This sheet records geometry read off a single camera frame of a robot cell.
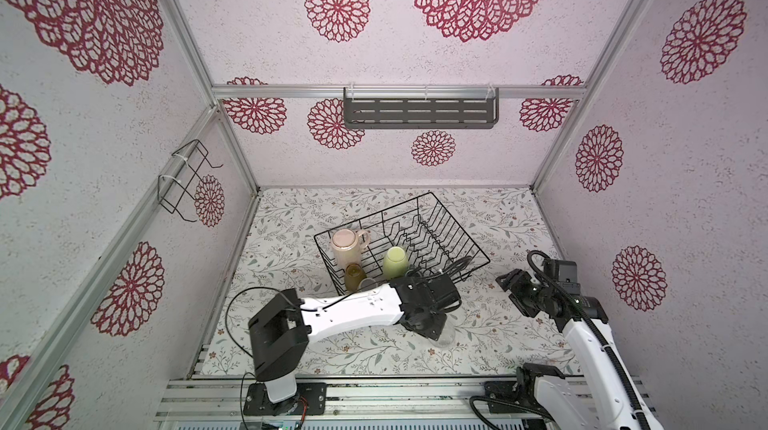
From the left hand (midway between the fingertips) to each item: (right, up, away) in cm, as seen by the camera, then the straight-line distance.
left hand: (430, 331), depth 77 cm
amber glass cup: (-20, +13, +7) cm, 25 cm away
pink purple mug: (-22, +21, +11) cm, 33 cm away
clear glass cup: (+5, -4, +5) cm, 8 cm away
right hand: (+21, +12, +4) cm, 24 cm away
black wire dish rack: (-1, +22, +26) cm, 34 cm away
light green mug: (-9, +16, +9) cm, 20 cm away
